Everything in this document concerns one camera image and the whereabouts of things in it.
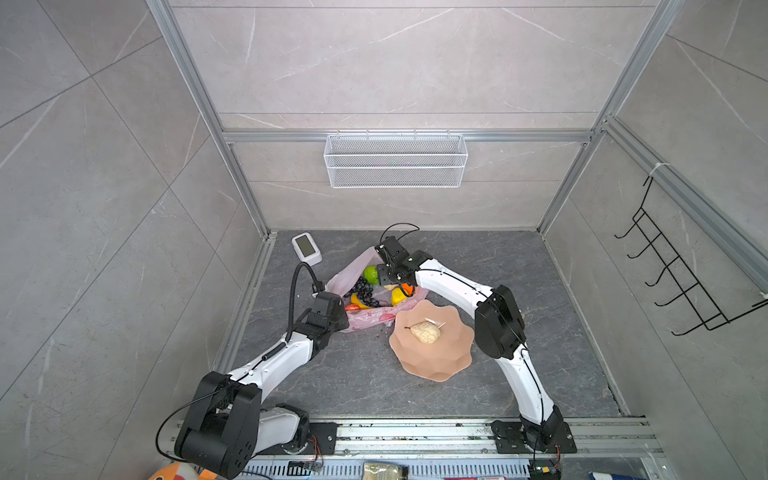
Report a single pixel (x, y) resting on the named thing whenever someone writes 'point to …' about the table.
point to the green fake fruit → (371, 274)
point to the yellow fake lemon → (398, 296)
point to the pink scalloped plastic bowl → (435, 361)
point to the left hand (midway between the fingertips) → (338, 306)
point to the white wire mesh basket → (425, 159)
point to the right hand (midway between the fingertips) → (386, 272)
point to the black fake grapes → (364, 291)
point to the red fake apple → (352, 308)
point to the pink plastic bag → (342, 281)
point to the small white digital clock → (306, 249)
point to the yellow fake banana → (354, 299)
